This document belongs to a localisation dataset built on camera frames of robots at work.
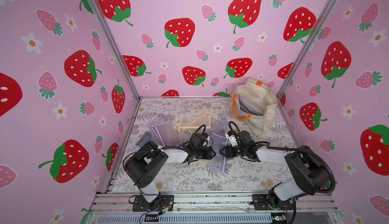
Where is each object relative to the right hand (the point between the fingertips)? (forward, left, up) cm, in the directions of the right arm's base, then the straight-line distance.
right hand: (221, 152), depth 89 cm
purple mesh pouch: (+23, 0, -2) cm, 23 cm away
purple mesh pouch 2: (+12, +37, +1) cm, 38 cm away
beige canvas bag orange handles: (+38, -24, +6) cm, 45 cm away
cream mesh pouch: (+20, +23, -1) cm, 30 cm away
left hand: (-1, +3, 0) cm, 4 cm away
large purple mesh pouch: (-5, +2, -1) cm, 6 cm away
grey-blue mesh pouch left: (+7, +49, -1) cm, 50 cm away
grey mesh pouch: (+32, -21, +5) cm, 39 cm away
